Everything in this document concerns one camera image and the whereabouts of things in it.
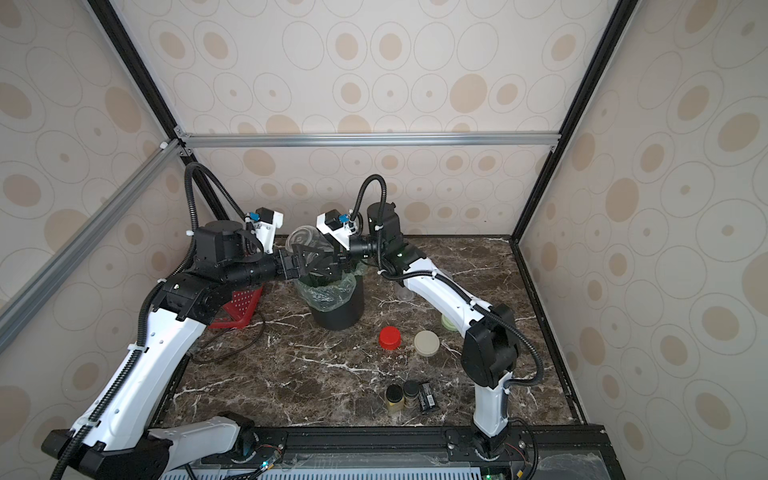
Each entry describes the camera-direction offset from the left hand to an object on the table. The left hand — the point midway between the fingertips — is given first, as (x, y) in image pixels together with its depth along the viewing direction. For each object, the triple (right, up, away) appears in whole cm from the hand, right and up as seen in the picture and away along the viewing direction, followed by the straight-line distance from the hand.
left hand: (319, 253), depth 64 cm
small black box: (+25, -39, +17) cm, 49 cm away
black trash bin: (+1, -20, +33) cm, 38 cm away
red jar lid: (+15, -25, +28) cm, 41 cm away
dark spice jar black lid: (+21, -33, +9) cm, 40 cm away
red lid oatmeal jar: (+20, -13, +38) cm, 45 cm away
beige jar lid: (+26, -26, +26) cm, 46 cm away
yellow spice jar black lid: (+16, -35, +11) cm, 40 cm away
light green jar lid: (+33, -21, +31) cm, 50 cm away
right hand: (-1, +2, +5) cm, 6 cm away
